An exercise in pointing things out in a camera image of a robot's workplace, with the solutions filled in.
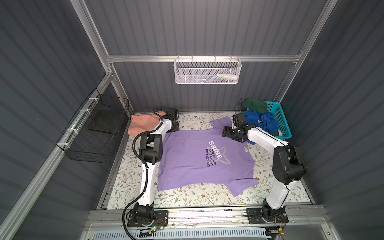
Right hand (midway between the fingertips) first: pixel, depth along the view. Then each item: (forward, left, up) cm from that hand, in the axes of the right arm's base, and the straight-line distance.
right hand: (228, 134), depth 96 cm
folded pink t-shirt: (+18, +61, -5) cm, 64 cm away
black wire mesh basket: (-16, +72, +20) cm, 76 cm away
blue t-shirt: (+11, -28, 0) cm, 30 cm away
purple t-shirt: (-13, +16, -8) cm, 22 cm away
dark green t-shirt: (+30, -24, -1) cm, 39 cm away
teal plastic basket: (+16, -41, -2) cm, 44 cm away
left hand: (+12, +39, -7) cm, 42 cm away
